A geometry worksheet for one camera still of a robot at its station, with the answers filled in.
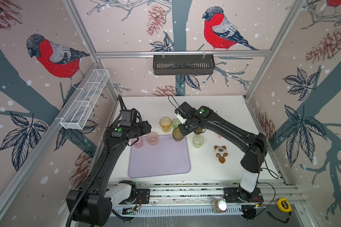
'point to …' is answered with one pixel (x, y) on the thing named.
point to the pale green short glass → (198, 141)
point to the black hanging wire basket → (183, 65)
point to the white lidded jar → (220, 205)
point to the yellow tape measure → (282, 204)
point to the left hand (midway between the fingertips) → (147, 127)
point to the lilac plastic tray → (168, 157)
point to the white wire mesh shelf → (85, 99)
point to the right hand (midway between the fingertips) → (180, 131)
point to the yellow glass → (165, 122)
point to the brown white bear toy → (221, 152)
